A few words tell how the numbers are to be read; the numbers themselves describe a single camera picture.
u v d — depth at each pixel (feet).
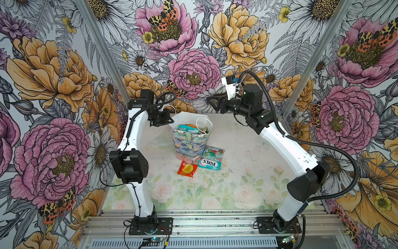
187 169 3.01
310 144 1.52
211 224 2.50
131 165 1.66
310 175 1.45
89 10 2.39
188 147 2.77
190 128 2.94
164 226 2.42
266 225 2.43
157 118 2.40
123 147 1.66
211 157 3.11
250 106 1.81
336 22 2.49
